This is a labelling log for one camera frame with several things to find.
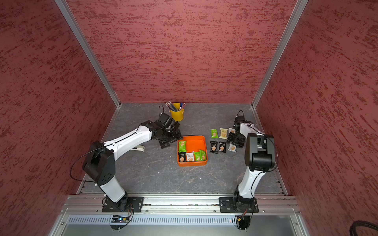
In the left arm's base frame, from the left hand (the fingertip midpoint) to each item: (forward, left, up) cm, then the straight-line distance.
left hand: (177, 143), depth 86 cm
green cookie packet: (+14, -25, -10) cm, 30 cm away
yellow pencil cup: (+24, +2, -2) cm, 24 cm away
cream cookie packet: (+14, -31, -10) cm, 36 cm away
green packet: (-4, -13, -8) cm, 16 cm away
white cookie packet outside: (+2, -36, -10) cm, 37 cm away
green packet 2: (-4, -16, -8) cm, 18 cm away
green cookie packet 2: (+2, -3, -7) cm, 8 cm away
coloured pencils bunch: (+27, +7, +5) cm, 28 cm away
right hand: (+5, -36, -9) cm, 37 cm away
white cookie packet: (-4, -8, -9) cm, 13 cm away
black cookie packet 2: (+3, -29, -9) cm, 31 cm away
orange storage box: (0, -9, -9) cm, 13 cm away
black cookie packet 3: (-4, -3, -9) cm, 10 cm away
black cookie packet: (+3, -24, -9) cm, 26 cm away
